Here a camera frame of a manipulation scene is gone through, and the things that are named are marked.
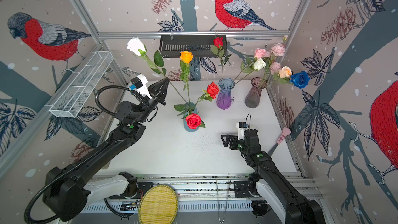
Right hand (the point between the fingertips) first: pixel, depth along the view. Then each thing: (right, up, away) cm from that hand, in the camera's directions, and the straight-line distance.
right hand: (227, 138), depth 84 cm
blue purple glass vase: (0, +22, +15) cm, 27 cm away
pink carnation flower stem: (+27, +40, -1) cm, 48 cm away
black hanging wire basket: (-16, +59, +22) cm, 65 cm away
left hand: (-28, +31, -25) cm, 48 cm away
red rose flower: (-9, +27, -13) cm, 31 cm away
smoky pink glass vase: (+20, +22, +16) cm, 34 cm away
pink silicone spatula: (+36, +3, +6) cm, 37 cm away
